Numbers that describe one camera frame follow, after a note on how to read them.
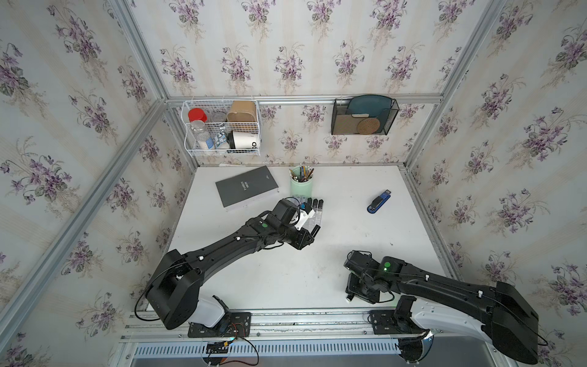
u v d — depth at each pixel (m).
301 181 0.93
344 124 0.96
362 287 0.67
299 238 0.70
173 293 0.41
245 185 1.07
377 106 0.96
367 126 0.98
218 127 0.93
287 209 0.63
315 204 0.96
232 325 0.72
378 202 1.01
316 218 0.96
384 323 0.73
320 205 0.96
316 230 0.79
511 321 0.41
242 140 0.93
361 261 0.64
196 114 0.92
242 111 0.89
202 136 0.91
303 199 0.94
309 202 0.96
